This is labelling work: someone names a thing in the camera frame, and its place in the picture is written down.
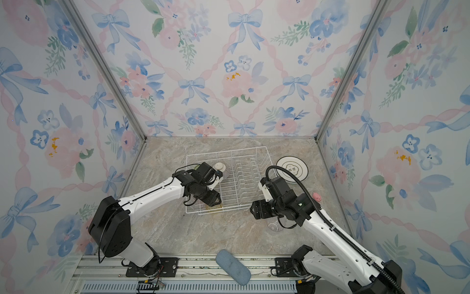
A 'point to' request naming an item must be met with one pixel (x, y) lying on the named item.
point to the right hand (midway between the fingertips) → (258, 207)
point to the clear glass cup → (273, 226)
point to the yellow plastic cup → (216, 206)
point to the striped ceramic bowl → (220, 166)
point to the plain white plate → (294, 165)
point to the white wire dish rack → (240, 188)
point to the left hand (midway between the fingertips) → (215, 196)
